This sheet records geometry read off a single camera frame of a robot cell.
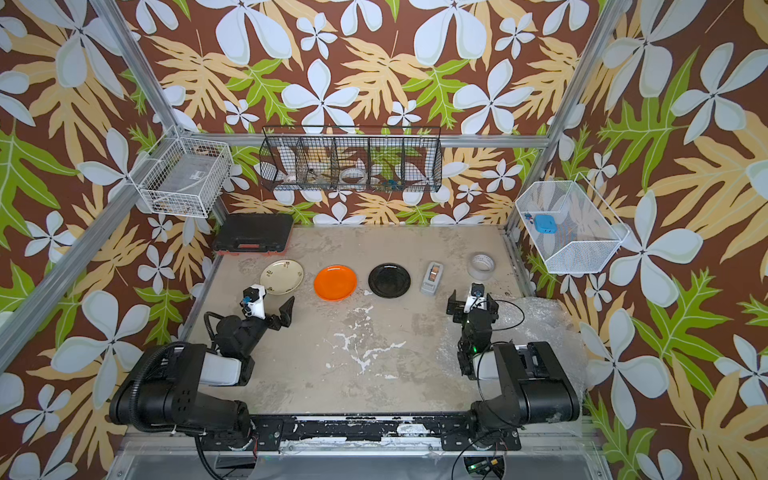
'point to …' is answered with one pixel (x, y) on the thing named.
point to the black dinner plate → (389, 280)
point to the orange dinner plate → (335, 283)
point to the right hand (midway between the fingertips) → (470, 292)
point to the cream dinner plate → (282, 277)
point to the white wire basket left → (183, 175)
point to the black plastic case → (252, 233)
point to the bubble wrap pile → (523, 320)
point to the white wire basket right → (570, 225)
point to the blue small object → (545, 224)
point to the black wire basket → (351, 158)
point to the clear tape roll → (480, 266)
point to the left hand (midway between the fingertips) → (278, 291)
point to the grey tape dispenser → (433, 276)
